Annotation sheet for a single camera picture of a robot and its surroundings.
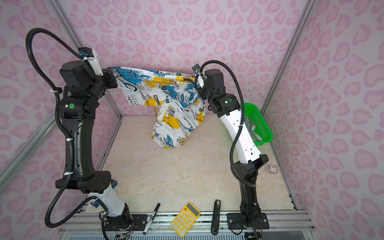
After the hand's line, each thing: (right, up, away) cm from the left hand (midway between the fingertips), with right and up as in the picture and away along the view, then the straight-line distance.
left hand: (108, 65), depth 61 cm
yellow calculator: (+30, -70, +12) cm, 77 cm away
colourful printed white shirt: (+26, -13, +27) cm, 40 cm away
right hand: (+42, -1, +10) cm, 43 cm away
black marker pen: (+14, -70, +13) cm, 72 cm away
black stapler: (+45, -70, +11) cm, 84 cm away
